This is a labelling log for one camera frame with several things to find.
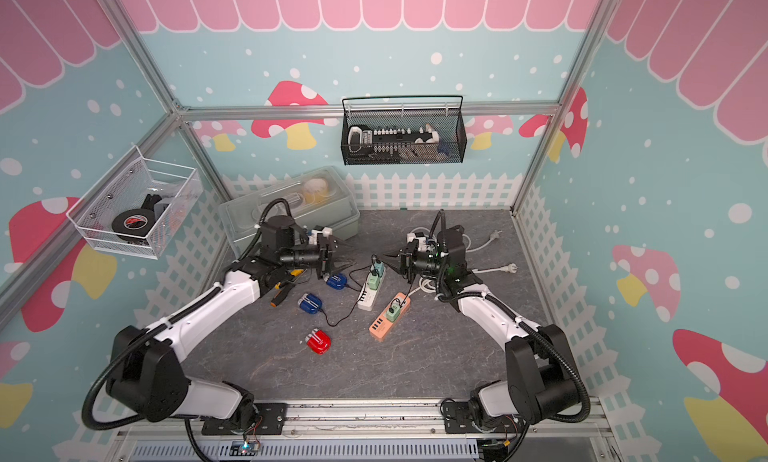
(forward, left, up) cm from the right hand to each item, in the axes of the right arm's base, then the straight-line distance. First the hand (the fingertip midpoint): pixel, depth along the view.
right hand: (377, 254), depth 74 cm
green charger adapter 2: (+4, +2, -20) cm, 20 cm away
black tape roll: (+3, +56, +9) cm, 57 cm away
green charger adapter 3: (-7, -3, -21) cm, 22 cm away
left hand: (-1, +5, 0) cm, 5 cm away
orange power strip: (-8, 0, -24) cm, 25 cm away
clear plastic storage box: (+28, +20, -6) cm, 34 cm away
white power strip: (+2, +4, -24) cm, 25 cm away
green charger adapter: (+9, +1, -19) cm, 21 cm away
